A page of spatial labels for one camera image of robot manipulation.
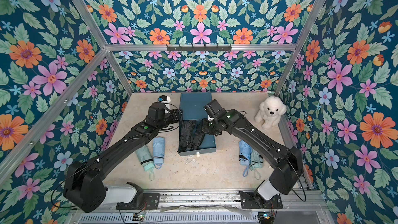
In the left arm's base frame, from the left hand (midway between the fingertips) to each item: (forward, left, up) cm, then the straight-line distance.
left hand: (183, 111), depth 81 cm
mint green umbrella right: (-24, -38, -18) cm, 48 cm away
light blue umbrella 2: (-19, -32, -19) cm, 42 cm away
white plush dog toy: (+1, -50, -6) cm, 50 cm away
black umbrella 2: (-13, -8, -3) cm, 16 cm away
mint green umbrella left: (-18, +22, -19) cm, 34 cm away
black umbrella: (-10, -2, -2) cm, 10 cm away
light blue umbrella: (-11, +17, -19) cm, 27 cm away
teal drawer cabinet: (+4, -5, 0) cm, 7 cm away
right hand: (-10, -10, -2) cm, 14 cm away
